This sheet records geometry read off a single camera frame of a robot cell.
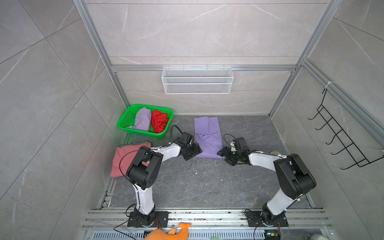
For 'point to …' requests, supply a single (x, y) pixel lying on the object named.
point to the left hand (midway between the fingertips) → (199, 150)
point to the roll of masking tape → (275, 153)
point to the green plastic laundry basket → (128, 119)
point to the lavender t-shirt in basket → (143, 119)
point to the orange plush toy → (158, 234)
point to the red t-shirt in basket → (159, 121)
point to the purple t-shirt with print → (207, 135)
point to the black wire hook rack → (360, 161)
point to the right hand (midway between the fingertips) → (219, 154)
